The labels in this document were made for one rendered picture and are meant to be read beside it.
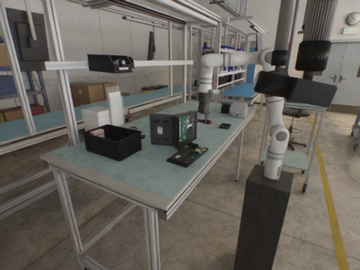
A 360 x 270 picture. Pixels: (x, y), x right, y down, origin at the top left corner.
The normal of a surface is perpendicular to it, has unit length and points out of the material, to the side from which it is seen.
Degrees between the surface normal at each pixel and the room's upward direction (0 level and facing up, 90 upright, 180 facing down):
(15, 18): 97
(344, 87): 90
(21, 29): 97
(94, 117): 90
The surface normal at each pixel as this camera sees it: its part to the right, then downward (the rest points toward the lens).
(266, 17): -0.49, 0.31
